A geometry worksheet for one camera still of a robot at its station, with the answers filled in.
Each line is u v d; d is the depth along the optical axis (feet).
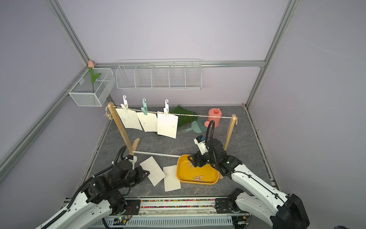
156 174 2.60
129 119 2.14
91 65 2.93
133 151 3.03
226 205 2.42
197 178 2.70
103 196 1.67
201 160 2.26
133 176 2.10
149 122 2.11
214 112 3.34
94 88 2.91
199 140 2.27
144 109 1.89
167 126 2.08
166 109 1.90
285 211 1.31
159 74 3.25
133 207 2.42
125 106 1.92
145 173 2.39
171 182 2.67
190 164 2.89
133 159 2.32
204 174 2.77
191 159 2.32
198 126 3.51
